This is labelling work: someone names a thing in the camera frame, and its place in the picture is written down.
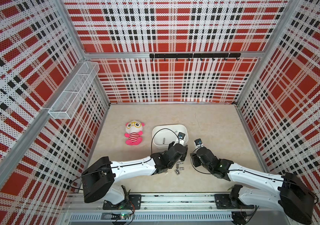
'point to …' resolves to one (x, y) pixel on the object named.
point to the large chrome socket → (178, 172)
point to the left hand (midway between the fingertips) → (184, 143)
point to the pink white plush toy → (134, 130)
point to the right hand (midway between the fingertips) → (196, 152)
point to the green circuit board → (124, 215)
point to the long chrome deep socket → (164, 139)
